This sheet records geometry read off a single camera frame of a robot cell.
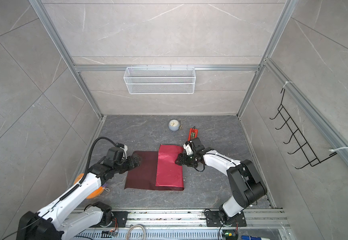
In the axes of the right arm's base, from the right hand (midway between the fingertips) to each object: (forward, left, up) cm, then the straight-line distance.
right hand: (181, 161), depth 90 cm
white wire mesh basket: (+49, +13, +26) cm, 57 cm away
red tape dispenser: (+20, -9, +2) cm, 22 cm away
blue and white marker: (-38, -31, -3) cm, 49 cm away
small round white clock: (+31, +4, -1) cm, 31 cm away
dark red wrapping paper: (-6, +13, +3) cm, 15 cm away
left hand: (-1, +25, +8) cm, 26 cm away
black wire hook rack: (-15, -52, +28) cm, 61 cm away
